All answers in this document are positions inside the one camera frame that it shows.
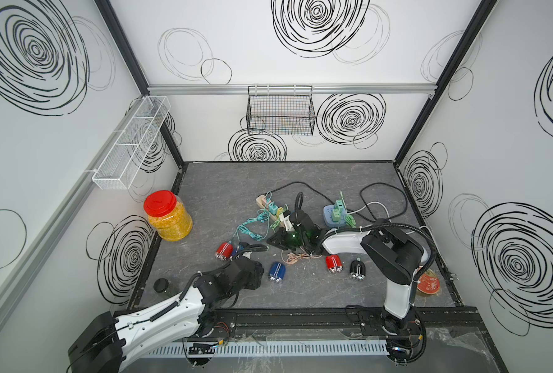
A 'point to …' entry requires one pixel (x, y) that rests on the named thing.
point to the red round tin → (428, 283)
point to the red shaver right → (334, 263)
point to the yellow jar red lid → (168, 214)
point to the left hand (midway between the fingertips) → (258, 271)
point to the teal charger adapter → (273, 208)
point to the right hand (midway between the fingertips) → (266, 243)
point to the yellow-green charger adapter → (280, 210)
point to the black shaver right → (357, 270)
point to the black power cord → (359, 193)
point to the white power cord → (366, 206)
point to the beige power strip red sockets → (262, 203)
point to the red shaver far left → (224, 251)
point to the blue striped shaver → (277, 271)
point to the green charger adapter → (339, 214)
